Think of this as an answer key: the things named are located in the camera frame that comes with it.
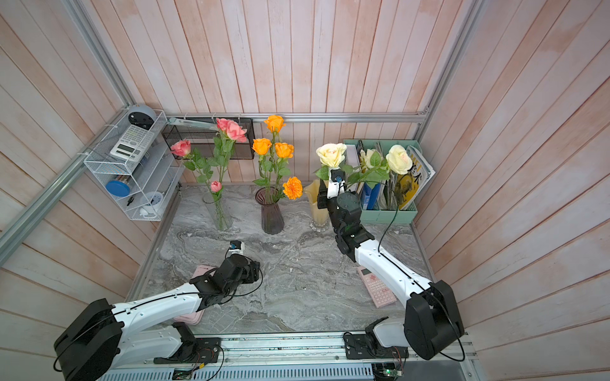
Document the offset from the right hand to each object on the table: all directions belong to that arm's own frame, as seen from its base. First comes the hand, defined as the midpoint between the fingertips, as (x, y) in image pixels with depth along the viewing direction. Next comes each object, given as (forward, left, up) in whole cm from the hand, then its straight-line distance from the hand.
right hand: (326, 177), depth 77 cm
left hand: (-20, +27, -28) cm, 43 cm away
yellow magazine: (+16, -38, -20) cm, 46 cm away
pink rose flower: (+10, +48, -1) cm, 49 cm away
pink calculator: (-27, -20, -32) cm, 47 cm away
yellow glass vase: (+1, +1, -26) cm, 26 cm away
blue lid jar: (-5, +69, 0) cm, 69 cm away
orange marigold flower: (-5, +11, 0) cm, 12 cm away
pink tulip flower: (-3, +37, -4) cm, 38 cm away
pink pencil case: (-37, +43, -29) cm, 64 cm away
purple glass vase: (-1, +21, -23) cm, 31 cm away
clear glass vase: (+1, +41, -28) cm, 49 cm away
